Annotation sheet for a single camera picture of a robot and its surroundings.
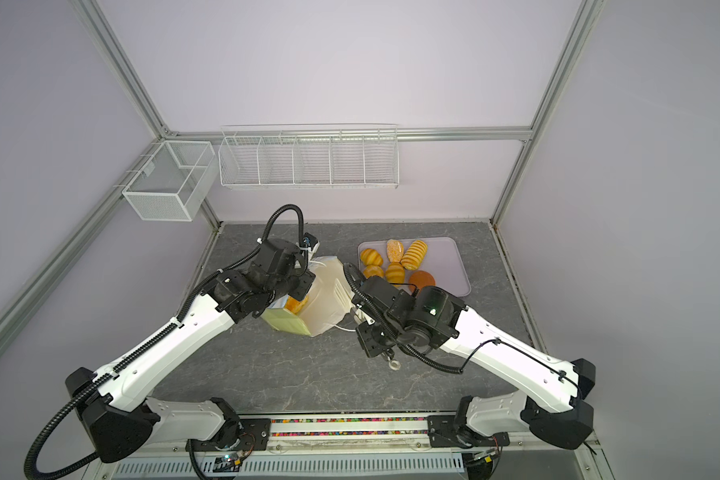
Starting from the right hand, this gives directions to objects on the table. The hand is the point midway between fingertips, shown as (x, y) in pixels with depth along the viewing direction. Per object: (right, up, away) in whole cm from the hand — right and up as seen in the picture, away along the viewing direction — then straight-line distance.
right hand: (363, 340), depth 65 cm
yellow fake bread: (+2, +13, +37) cm, 39 cm away
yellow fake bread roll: (+1, +18, +40) cm, 44 cm away
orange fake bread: (+10, +20, +41) cm, 47 cm away
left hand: (-15, +14, +9) cm, 23 cm away
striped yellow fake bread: (+10, +12, +36) cm, 39 cm away
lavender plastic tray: (+28, +16, +45) cm, 56 cm away
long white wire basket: (-20, +53, +38) cm, 68 cm away
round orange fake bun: (+18, +10, +32) cm, 38 cm away
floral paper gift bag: (-12, +3, +27) cm, 30 cm away
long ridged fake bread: (+17, +18, +40) cm, 47 cm away
